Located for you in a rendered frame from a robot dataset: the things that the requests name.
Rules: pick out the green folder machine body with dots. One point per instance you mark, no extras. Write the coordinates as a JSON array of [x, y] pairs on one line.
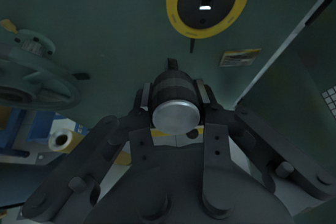
[[120, 42]]

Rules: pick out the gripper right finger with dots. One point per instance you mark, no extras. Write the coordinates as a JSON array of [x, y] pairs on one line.
[[282, 151]]

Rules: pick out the silver splined shaft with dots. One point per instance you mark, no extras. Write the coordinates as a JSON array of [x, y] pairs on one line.
[[32, 47]]

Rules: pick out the yellow paper roll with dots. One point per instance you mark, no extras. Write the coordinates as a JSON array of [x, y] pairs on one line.
[[72, 140]]

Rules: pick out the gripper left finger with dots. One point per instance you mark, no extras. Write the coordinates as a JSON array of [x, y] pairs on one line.
[[72, 168]]

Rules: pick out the yellow and white label plate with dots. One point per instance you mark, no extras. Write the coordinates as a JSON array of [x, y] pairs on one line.
[[239, 57]]

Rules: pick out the yellow knob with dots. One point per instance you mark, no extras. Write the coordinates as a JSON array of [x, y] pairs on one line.
[[8, 25]]

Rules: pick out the teal hand wheel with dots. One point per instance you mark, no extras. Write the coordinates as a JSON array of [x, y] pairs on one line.
[[39, 84]]

